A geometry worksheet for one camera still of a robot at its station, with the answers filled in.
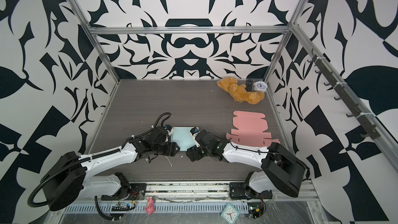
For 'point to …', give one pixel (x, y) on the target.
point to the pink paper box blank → (251, 131)
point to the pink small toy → (150, 208)
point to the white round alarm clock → (260, 86)
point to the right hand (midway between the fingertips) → (191, 150)
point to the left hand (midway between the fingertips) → (177, 146)
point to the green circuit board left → (123, 207)
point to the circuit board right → (255, 209)
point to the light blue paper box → (181, 136)
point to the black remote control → (249, 85)
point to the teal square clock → (230, 214)
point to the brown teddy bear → (239, 92)
